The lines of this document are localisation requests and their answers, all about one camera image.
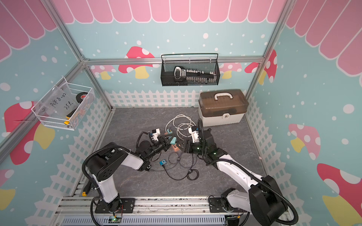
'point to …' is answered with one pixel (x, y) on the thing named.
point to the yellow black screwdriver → (86, 188)
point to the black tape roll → (80, 97)
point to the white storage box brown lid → (222, 107)
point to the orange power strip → (176, 149)
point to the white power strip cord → (183, 124)
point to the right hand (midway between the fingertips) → (179, 145)
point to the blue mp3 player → (162, 162)
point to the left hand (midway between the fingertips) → (177, 137)
